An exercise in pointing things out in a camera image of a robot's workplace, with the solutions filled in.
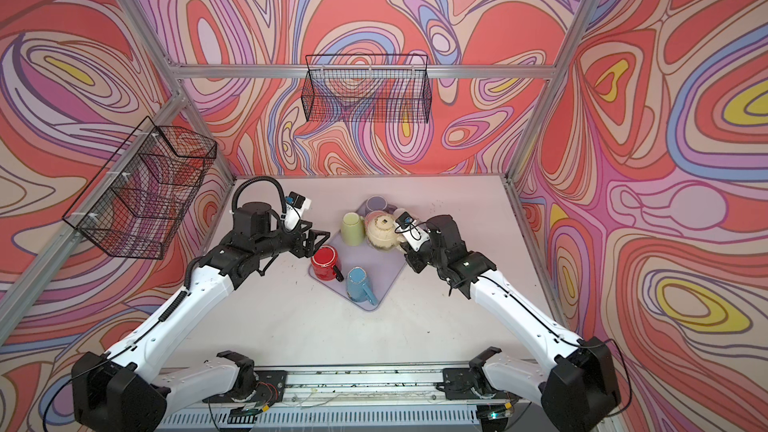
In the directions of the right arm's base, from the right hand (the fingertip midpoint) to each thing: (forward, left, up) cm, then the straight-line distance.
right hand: (409, 247), depth 80 cm
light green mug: (+12, +17, -7) cm, 22 cm away
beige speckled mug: (+1, +7, +5) cm, 9 cm away
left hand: (+3, +23, +7) cm, 24 cm away
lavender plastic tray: (+2, +8, -14) cm, 17 cm away
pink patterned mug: (+16, +11, -6) cm, 20 cm away
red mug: (0, +24, -8) cm, 26 cm away
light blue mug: (-8, +15, -8) cm, 18 cm away
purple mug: (+23, +10, -8) cm, 26 cm away
